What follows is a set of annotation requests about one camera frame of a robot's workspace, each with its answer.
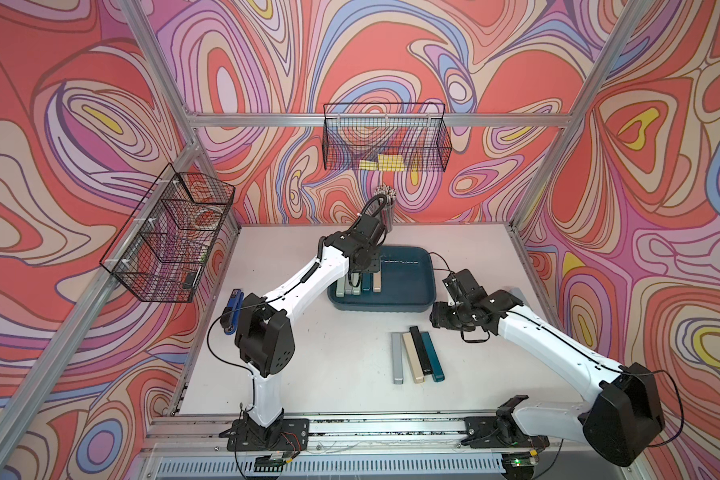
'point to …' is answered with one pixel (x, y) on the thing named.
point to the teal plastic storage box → (408, 282)
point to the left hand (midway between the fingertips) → (373, 263)
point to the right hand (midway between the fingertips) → (441, 326)
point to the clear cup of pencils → (387, 217)
